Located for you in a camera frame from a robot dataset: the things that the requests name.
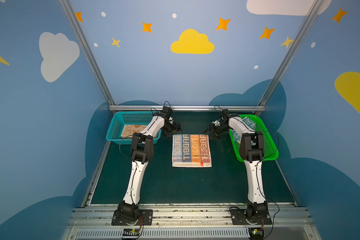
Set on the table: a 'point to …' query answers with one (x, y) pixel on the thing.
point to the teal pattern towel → (249, 122)
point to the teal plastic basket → (124, 123)
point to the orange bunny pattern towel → (129, 130)
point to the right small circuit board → (256, 233)
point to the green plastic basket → (270, 150)
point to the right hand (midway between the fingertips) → (207, 133)
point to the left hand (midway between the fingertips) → (176, 131)
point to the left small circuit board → (131, 232)
